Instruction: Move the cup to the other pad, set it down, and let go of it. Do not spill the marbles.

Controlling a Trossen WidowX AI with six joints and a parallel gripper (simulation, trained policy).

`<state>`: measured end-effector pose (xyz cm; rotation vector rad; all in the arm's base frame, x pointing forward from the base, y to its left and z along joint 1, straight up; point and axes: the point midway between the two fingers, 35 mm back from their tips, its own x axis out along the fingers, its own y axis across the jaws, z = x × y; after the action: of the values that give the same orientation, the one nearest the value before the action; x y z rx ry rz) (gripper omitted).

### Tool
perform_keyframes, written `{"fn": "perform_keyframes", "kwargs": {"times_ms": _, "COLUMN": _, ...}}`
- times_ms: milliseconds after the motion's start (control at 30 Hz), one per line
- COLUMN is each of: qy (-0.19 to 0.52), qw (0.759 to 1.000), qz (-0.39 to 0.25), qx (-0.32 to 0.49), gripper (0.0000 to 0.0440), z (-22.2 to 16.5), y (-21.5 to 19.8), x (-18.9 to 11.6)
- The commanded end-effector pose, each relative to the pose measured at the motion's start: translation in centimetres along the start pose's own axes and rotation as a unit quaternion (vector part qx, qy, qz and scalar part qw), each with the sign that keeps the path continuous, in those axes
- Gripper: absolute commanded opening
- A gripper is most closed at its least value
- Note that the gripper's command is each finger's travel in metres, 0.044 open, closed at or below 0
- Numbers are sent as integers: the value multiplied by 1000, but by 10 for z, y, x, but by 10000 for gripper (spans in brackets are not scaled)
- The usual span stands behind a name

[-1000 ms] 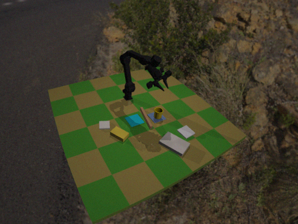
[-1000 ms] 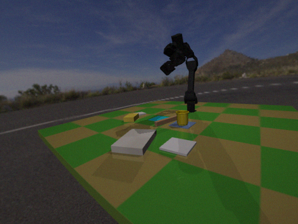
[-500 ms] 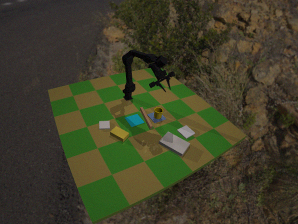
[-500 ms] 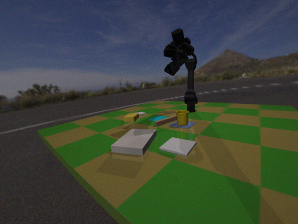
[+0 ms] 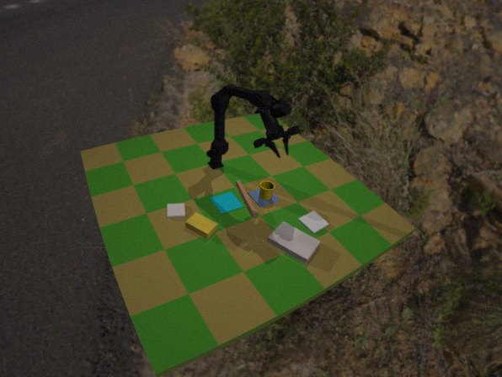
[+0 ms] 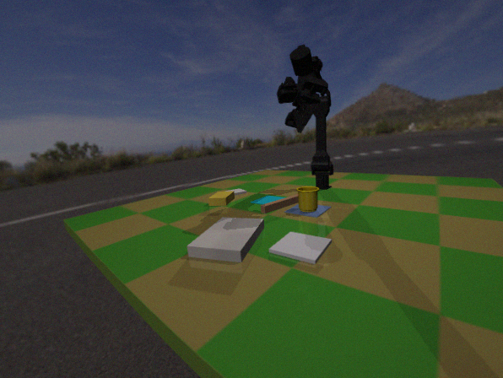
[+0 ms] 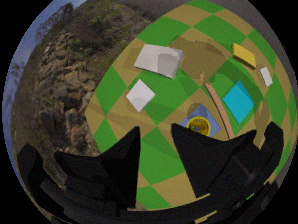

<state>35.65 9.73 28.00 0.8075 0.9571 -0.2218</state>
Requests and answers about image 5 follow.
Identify tan flat bar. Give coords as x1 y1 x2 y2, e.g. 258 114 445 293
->
236 180 258 217

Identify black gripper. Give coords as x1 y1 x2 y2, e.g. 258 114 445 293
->
254 119 300 158

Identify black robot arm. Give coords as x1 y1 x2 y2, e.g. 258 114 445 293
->
206 84 291 169

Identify yellow cup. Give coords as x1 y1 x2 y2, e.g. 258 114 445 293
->
259 181 275 200

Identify yellow rectangular block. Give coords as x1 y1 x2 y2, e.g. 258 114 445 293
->
185 213 217 239

